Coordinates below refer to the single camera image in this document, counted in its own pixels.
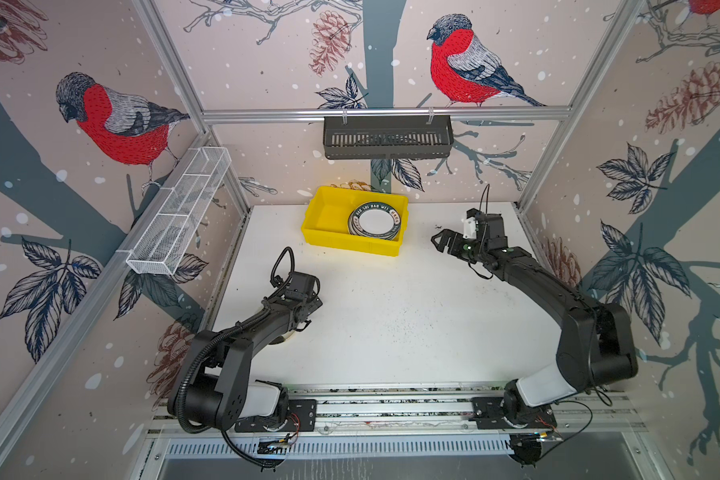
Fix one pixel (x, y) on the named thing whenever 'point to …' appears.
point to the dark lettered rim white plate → (377, 220)
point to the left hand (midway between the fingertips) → (304, 305)
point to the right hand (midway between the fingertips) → (441, 243)
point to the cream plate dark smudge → (277, 340)
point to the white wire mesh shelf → (179, 211)
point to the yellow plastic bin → (326, 222)
